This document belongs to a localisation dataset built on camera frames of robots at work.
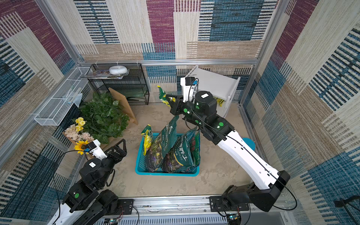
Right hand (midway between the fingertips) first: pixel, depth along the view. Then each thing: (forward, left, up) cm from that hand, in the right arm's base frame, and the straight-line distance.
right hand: (165, 95), depth 58 cm
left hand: (-9, +24, -22) cm, 34 cm away
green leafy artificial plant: (+8, +38, -23) cm, 45 cm away
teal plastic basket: (-15, +18, -42) cm, 48 cm away
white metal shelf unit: (+23, -30, -14) cm, 40 cm away
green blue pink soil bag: (-9, -13, -28) cm, 32 cm away
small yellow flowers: (-1, +43, -16) cm, 46 cm away
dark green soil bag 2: (-15, -5, -29) cm, 33 cm away
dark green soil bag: (-8, +4, -28) cm, 29 cm away
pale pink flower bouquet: (-2, +51, -22) cm, 56 cm away
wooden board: (+20, +30, -23) cm, 43 cm away
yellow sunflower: (-10, +43, -22) cm, 50 cm away
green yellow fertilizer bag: (+1, +14, -30) cm, 33 cm away
